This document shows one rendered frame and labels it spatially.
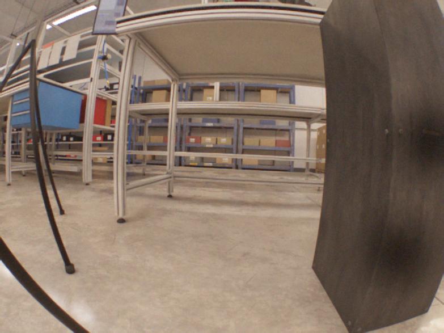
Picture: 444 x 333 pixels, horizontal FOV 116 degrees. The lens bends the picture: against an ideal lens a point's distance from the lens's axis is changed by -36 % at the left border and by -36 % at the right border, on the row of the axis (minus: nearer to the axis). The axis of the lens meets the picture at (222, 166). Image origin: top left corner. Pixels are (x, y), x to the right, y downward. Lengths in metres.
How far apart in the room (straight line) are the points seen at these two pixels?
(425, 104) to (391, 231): 0.23
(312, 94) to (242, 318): 5.27
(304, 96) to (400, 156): 5.09
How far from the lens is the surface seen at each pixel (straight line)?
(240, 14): 0.98
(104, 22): 2.34
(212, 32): 1.21
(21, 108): 2.15
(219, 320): 0.51
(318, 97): 5.54
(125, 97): 1.08
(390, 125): 0.40
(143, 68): 6.24
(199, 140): 4.71
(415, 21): 0.55
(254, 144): 4.62
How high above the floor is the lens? 0.35
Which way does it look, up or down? 3 degrees down
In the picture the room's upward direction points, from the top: 2 degrees clockwise
